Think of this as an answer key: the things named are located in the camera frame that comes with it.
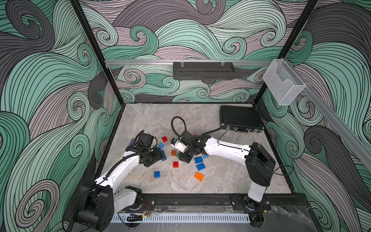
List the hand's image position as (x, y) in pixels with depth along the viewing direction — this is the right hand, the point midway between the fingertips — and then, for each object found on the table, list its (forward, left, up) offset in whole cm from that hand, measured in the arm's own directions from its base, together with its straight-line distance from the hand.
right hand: (180, 157), depth 83 cm
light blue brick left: (+11, +13, -5) cm, 18 cm away
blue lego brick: (0, -11, -5) cm, 12 cm away
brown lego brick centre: (+5, +5, -4) cm, 8 cm away
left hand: (0, +12, 0) cm, 12 cm away
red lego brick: (-2, +3, -5) cm, 6 cm away
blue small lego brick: (-8, +14, -5) cm, 16 cm away
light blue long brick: (+3, -16, -5) cm, 17 cm away
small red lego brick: (+15, +11, -4) cm, 19 cm away
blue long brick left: (+3, +10, -6) cm, 12 cm away
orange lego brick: (-9, -11, -5) cm, 15 cm away
